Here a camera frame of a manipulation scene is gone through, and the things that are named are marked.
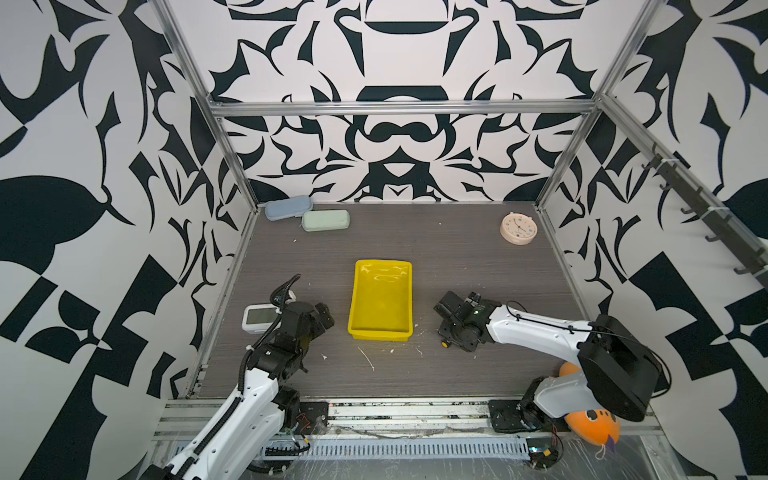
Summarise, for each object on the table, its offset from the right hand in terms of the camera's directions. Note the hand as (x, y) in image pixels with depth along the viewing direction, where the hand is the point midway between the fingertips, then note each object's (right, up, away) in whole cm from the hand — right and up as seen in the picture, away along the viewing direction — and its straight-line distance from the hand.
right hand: (442, 331), depth 88 cm
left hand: (-36, +7, -3) cm, 37 cm away
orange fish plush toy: (+30, -14, -21) cm, 40 cm away
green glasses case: (-39, +33, +25) cm, 56 cm away
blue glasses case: (-57, +38, +28) cm, 73 cm away
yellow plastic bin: (-18, +7, +8) cm, 21 cm away
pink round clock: (+32, +30, +23) cm, 50 cm away
